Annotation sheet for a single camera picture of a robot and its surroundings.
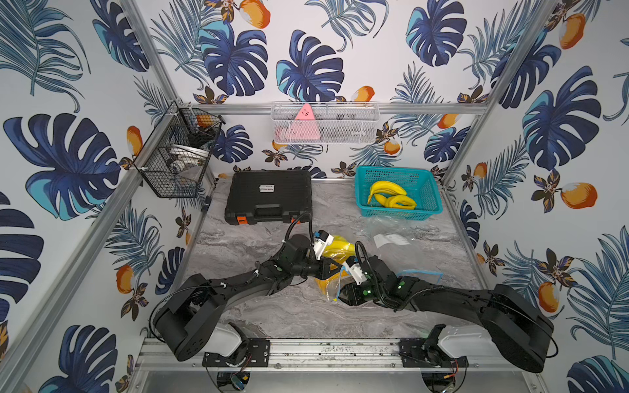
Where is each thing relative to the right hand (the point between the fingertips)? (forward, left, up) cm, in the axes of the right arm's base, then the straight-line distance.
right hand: (340, 294), depth 82 cm
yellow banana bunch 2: (+47, -23, +3) cm, 52 cm away
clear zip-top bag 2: (0, +2, +5) cm, 6 cm away
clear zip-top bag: (+19, -22, +3) cm, 29 cm away
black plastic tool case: (+41, +30, +4) cm, 51 cm away
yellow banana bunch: (+14, 0, +6) cm, 15 cm away
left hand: (+5, -1, +11) cm, 12 cm away
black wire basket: (+34, +57, +29) cm, 72 cm away
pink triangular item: (+50, +13, +32) cm, 61 cm away
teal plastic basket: (+52, -39, +2) cm, 65 cm away
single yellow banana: (+39, -26, +4) cm, 47 cm away
